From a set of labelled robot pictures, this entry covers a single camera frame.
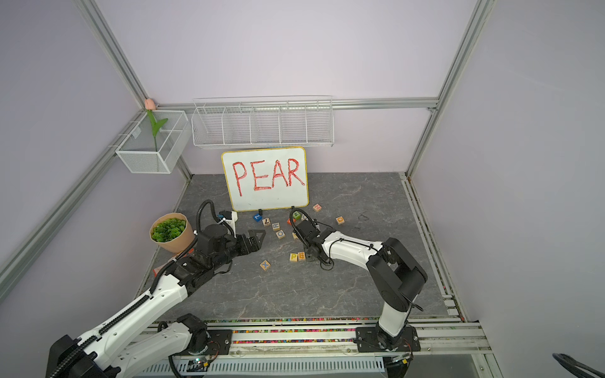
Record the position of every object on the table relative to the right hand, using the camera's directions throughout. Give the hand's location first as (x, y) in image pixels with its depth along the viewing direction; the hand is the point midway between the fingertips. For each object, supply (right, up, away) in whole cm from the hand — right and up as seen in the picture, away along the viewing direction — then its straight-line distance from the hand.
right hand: (315, 249), depth 91 cm
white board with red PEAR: (-21, +28, +8) cm, 36 cm away
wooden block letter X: (-20, -5, -2) cm, 20 cm away
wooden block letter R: (+11, +11, +11) cm, 19 cm away
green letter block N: (-9, +12, +13) cm, 20 cm away
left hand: (-20, +8, -13) cm, 25 cm away
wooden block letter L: (-22, +10, +11) cm, 26 cm away
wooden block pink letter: (+1, +16, +16) cm, 22 cm away
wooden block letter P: (-9, -3, 0) cm, 9 cm away
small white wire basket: (-53, +35, -14) cm, 65 cm away
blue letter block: (-26, +11, +13) cm, 31 cm away
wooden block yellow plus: (-7, +9, -19) cm, 22 cm away
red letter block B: (-10, +11, -3) cm, 16 cm away
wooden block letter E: (-6, -3, 0) cm, 6 cm away
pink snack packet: (-60, -7, -3) cm, 61 cm away
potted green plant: (-54, +8, -5) cm, 55 cm away
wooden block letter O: (-15, +5, +7) cm, 17 cm away
